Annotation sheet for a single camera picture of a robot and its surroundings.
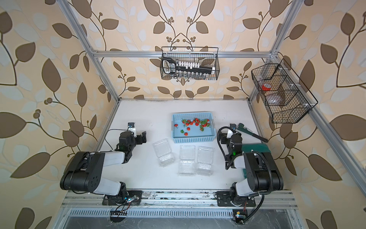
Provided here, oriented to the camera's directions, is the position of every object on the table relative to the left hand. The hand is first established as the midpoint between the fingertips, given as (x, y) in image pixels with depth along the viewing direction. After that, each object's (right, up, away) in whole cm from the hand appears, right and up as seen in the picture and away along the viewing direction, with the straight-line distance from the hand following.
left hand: (135, 130), depth 93 cm
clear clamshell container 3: (+46, -17, -4) cm, 49 cm away
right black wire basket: (+92, +21, -11) cm, 95 cm away
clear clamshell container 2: (+34, -18, -7) cm, 39 cm away
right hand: (+61, 0, -1) cm, 61 cm away
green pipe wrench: (+73, +2, +9) cm, 74 cm away
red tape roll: (+80, +27, -12) cm, 85 cm away
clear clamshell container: (+18, -12, -1) cm, 22 cm away
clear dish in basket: (+82, +18, -20) cm, 86 cm away
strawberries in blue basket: (+46, +4, +12) cm, 47 cm away
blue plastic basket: (+39, +2, +10) cm, 40 cm away
